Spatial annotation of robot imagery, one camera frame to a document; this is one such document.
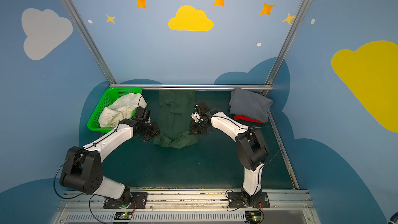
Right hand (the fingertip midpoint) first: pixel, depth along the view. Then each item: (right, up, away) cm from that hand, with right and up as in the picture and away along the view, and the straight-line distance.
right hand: (190, 131), depth 88 cm
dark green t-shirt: (-11, +10, +21) cm, 26 cm away
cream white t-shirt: (-47, +13, +14) cm, 50 cm away
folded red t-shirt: (+35, +8, +13) cm, 38 cm away
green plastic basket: (-59, +24, +23) cm, 67 cm away
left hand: (-16, 0, +1) cm, 16 cm away
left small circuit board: (-30, -36, -17) cm, 50 cm away
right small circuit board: (+31, -37, -17) cm, 51 cm away
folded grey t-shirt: (+41, +17, +19) cm, 48 cm away
